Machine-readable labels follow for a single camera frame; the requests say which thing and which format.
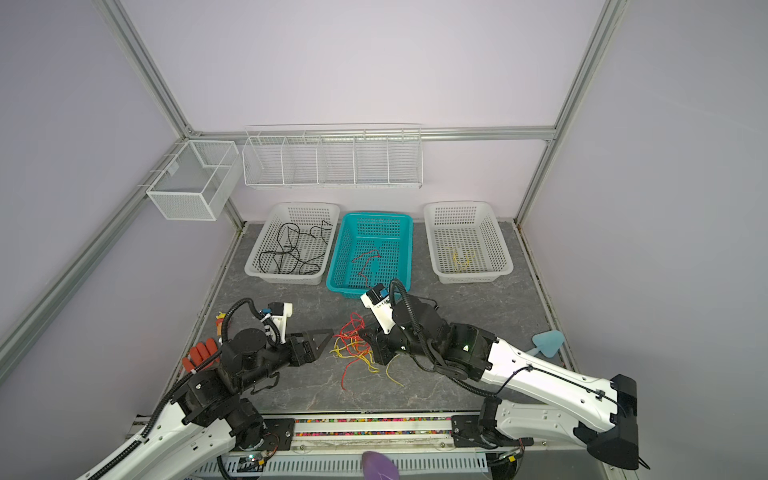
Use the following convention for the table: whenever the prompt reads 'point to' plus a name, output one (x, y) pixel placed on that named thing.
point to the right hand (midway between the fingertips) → (360, 336)
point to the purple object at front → (378, 467)
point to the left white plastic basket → (307, 216)
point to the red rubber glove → (199, 353)
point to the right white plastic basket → (467, 243)
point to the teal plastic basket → (371, 248)
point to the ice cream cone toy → (219, 319)
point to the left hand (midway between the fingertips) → (323, 339)
